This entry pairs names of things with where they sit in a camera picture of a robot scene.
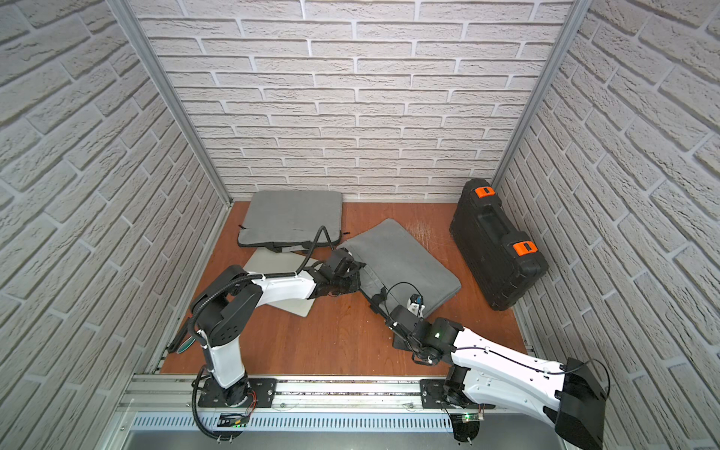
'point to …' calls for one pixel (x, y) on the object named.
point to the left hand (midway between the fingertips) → (366, 279)
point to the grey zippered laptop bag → (281, 219)
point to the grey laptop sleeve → (394, 258)
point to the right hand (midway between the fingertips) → (402, 336)
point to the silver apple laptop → (269, 262)
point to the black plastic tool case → (505, 260)
